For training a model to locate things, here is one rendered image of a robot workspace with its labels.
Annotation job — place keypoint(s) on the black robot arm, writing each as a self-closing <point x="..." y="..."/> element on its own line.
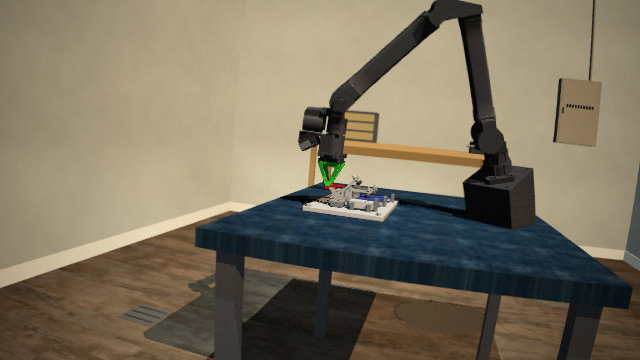
<point x="486" y="136"/>

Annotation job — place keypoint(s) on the white fixture plate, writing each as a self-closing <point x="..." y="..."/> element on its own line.
<point x="322" y="205"/>

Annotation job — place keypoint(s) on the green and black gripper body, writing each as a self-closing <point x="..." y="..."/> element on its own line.
<point x="336" y="155"/>

